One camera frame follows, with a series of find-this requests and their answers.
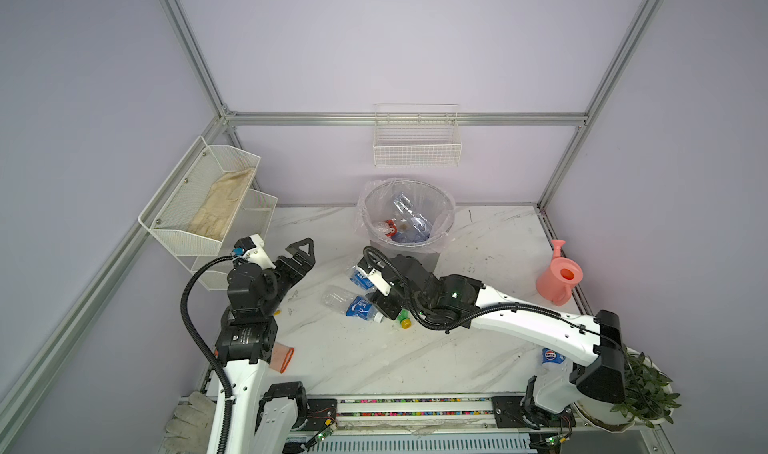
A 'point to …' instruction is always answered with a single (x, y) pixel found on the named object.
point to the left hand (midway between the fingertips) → (302, 251)
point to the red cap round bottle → (392, 228)
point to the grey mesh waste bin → (433, 260)
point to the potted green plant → (649, 397)
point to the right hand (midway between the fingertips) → (372, 283)
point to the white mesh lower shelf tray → (252, 217)
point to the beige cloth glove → (214, 212)
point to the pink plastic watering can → (555, 282)
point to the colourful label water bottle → (410, 236)
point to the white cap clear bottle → (419, 223)
